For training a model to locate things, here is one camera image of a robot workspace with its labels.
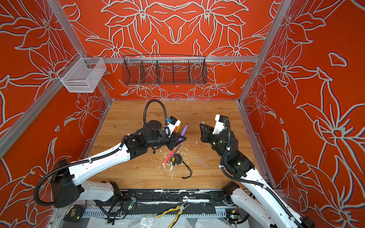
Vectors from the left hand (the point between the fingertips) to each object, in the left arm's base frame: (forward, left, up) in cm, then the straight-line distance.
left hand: (185, 136), depth 68 cm
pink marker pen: (-3, +11, -25) cm, 27 cm away
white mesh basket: (+39, +70, +6) cm, 81 cm away
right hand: (+4, -6, +5) cm, 9 cm away
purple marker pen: (+1, +1, +2) cm, 2 cm away
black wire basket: (+52, +17, +3) cm, 55 cm away
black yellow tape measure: (-32, +52, -23) cm, 65 cm away
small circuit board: (-29, -26, -26) cm, 47 cm away
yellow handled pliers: (-27, +1, -25) cm, 37 cm away
